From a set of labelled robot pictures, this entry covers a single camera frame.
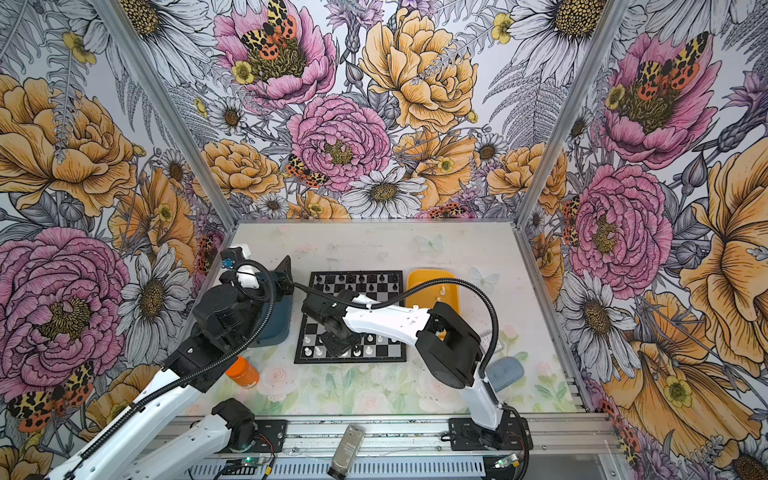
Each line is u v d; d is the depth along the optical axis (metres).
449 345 0.50
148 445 0.46
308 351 0.85
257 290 0.60
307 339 0.87
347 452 0.69
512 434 0.72
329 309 0.62
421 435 0.76
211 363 0.49
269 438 0.73
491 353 0.50
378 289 1.01
